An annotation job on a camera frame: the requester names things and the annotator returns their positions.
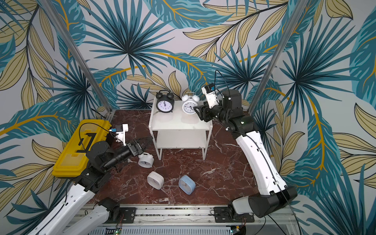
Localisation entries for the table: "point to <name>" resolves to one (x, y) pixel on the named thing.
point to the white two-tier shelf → (177, 129)
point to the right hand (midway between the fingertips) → (200, 104)
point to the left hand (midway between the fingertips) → (149, 141)
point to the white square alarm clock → (155, 179)
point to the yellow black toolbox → (74, 157)
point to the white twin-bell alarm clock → (146, 160)
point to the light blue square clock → (187, 184)
